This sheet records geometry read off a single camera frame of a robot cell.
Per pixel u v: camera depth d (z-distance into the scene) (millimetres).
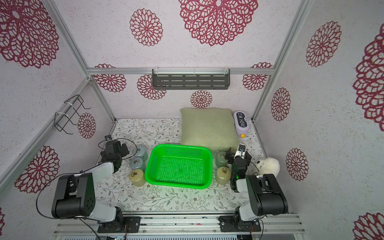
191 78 967
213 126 998
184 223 746
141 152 912
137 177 816
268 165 724
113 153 714
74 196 444
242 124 1034
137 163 868
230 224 735
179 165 947
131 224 735
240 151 759
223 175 832
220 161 883
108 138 783
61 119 727
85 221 739
